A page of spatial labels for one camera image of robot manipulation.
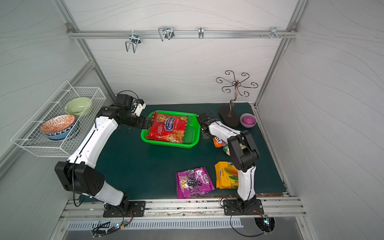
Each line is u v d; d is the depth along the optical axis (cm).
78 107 73
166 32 77
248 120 103
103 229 70
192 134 101
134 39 78
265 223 72
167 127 95
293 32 78
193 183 77
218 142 93
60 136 57
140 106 73
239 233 64
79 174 41
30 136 56
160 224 70
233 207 73
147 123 72
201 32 72
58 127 63
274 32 76
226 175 78
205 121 80
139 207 74
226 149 93
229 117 111
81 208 74
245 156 52
